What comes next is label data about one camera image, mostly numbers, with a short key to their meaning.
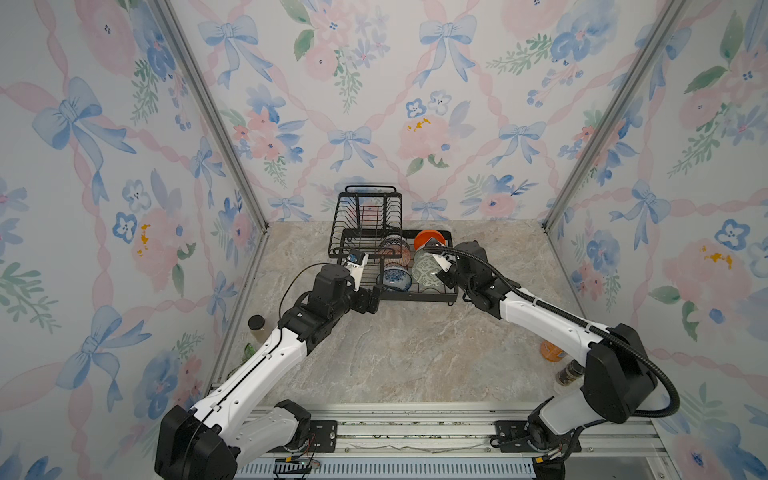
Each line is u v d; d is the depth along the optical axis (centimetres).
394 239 106
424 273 88
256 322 84
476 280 64
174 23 70
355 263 66
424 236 106
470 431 76
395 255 80
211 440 38
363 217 109
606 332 46
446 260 73
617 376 43
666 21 70
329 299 57
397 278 100
